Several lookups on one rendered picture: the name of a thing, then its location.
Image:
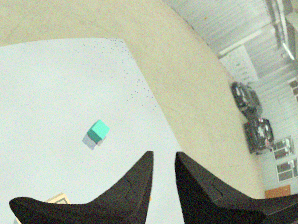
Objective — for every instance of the small turquoise cube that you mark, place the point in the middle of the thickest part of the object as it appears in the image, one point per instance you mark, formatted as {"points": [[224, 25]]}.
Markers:
{"points": [[98, 130]]}

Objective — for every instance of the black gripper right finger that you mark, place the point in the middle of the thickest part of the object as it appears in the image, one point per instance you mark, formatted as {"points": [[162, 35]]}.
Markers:
{"points": [[205, 199]]}

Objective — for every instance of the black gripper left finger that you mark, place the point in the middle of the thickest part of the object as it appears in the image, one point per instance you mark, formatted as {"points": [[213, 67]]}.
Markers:
{"points": [[125, 202]]}

